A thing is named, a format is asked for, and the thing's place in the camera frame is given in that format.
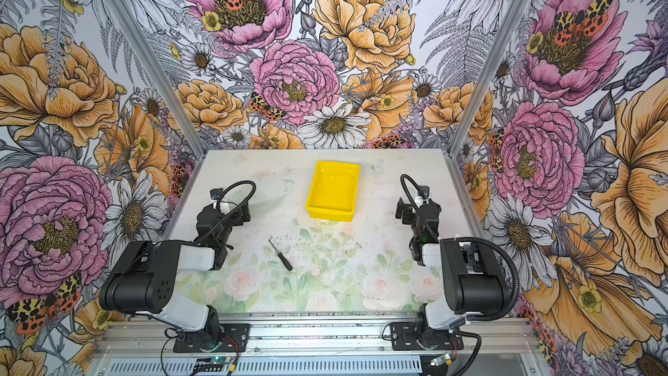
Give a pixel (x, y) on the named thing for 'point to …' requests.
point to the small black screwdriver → (282, 258)
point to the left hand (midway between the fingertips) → (234, 205)
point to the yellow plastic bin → (333, 191)
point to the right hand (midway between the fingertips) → (413, 205)
